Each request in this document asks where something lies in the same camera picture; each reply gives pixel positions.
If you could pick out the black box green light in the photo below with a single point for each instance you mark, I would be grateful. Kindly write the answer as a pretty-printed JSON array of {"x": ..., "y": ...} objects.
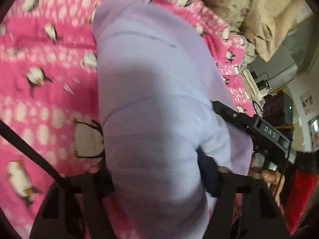
[{"x": 278, "y": 110}]

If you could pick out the grey appliance box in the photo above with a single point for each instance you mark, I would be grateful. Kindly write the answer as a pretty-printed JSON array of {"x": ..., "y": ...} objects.
[{"x": 275, "y": 73}]

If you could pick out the beige garment on bed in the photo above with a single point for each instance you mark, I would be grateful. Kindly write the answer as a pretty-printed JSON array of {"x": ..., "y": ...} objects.
[{"x": 274, "y": 19}]

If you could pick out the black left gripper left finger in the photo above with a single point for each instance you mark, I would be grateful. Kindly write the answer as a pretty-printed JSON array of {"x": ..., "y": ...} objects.
[{"x": 77, "y": 210}]

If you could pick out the floral beige bedsheet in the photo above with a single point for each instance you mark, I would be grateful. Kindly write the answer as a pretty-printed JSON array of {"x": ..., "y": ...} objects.
[{"x": 238, "y": 15}]

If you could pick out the lavender padded jacket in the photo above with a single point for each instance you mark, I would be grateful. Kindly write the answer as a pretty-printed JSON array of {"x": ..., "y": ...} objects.
[{"x": 156, "y": 82}]

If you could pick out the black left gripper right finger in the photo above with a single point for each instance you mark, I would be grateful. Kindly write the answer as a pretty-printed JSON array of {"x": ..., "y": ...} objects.
[{"x": 245, "y": 207}]

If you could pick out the person's right hand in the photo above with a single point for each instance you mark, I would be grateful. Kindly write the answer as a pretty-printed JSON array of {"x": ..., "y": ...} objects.
[{"x": 274, "y": 178}]

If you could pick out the pink penguin blanket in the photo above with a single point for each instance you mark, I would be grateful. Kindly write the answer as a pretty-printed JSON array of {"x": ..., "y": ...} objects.
[{"x": 49, "y": 71}]

